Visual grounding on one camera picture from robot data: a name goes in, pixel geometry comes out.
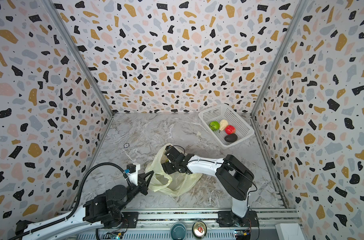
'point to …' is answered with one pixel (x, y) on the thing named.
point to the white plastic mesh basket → (243, 129)
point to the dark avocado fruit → (231, 138)
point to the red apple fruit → (229, 129)
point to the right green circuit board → (242, 234)
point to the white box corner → (289, 231)
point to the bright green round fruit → (214, 126)
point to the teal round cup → (178, 231)
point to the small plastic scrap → (199, 134)
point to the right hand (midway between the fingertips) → (165, 164)
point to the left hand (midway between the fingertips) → (154, 172)
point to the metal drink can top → (199, 229)
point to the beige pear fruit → (223, 124)
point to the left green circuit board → (114, 235)
